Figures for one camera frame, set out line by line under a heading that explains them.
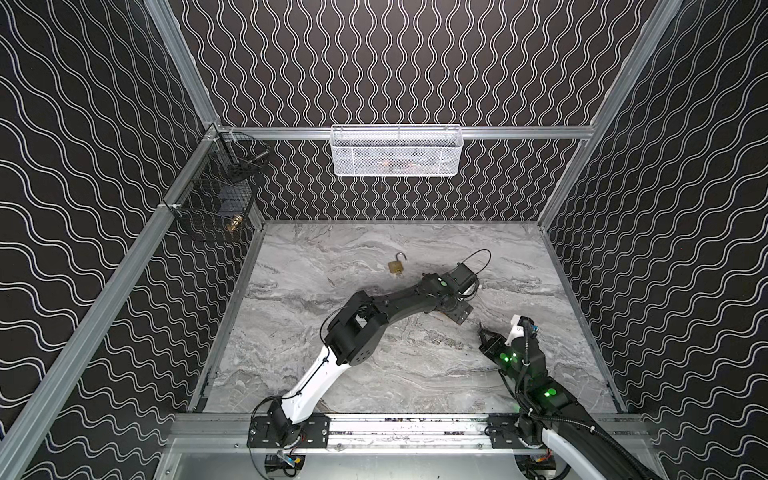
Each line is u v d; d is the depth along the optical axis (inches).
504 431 28.9
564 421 22.3
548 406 23.3
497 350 29.4
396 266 41.9
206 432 29.9
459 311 33.4
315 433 28.8
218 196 36.3
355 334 22.1
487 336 32.9
